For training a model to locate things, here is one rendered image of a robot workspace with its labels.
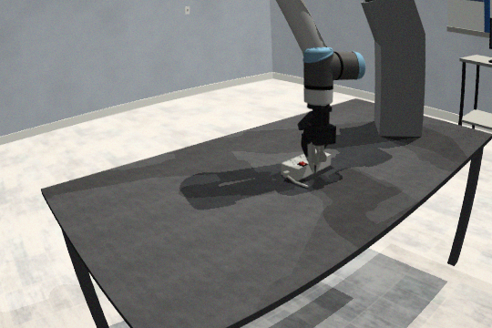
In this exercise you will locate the white switch panel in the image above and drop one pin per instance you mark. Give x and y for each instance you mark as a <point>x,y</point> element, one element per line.
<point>296,169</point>

